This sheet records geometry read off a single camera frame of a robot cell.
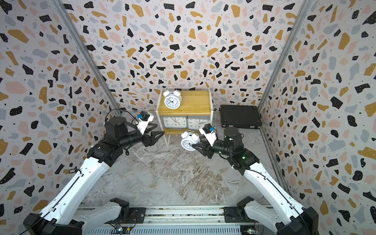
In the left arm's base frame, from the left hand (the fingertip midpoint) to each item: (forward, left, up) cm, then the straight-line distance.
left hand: (160, 128), depth 69 cm
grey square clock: (+15, -4, -13) cm, 20 cm away
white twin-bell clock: (-5, -14, -1) cm, 15 cm away
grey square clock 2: (+13, -18, -11) cm, 25 cm away
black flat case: (+39, -54, -35) cm, 75 cm away
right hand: (-5, -17, -4) cm, 18 cm away
